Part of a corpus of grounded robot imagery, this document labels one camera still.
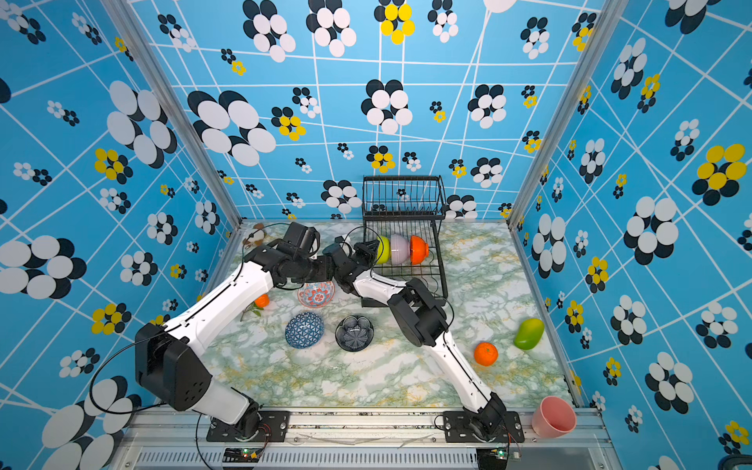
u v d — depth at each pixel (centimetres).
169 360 41
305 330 89
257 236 112
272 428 73
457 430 72
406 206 123
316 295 97
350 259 84
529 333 85
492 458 70
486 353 81
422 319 62
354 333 89
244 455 72
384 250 98
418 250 100
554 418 68
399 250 97
